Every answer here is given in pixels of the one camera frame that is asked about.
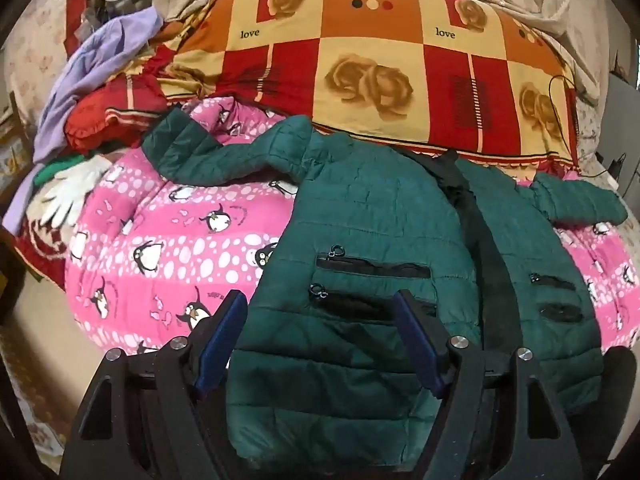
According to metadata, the white cloth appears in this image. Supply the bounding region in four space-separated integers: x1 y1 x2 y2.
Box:
500 0 616 106

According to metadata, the dark red patterned cloth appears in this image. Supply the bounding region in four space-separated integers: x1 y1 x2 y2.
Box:
14 210 68 288

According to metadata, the checkered rose print quilt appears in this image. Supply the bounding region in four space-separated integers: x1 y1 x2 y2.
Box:
159 0 581 171

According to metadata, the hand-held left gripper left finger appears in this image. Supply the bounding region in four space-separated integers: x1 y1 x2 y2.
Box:
60 289 248 480

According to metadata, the small green cloth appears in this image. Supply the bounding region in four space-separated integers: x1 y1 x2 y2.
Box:
32 154 86 186

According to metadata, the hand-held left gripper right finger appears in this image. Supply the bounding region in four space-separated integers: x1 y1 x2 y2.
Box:
392 290 586 480

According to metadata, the pink penguin print blanket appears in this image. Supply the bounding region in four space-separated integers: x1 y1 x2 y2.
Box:
64 96 640 356

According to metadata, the white knit glove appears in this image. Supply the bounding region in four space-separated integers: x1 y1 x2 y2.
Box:
40 157 113 228

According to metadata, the lavender cloth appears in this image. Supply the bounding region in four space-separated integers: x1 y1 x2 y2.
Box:
2 7 166 231

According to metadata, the black cable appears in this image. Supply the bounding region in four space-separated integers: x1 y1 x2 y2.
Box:
547 74 621 178

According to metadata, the green quilted puffer jacket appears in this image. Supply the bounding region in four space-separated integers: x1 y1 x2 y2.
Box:
141 109 628 466

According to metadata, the grey cabinet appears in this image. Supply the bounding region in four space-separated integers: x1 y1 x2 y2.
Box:
600 72 640 196

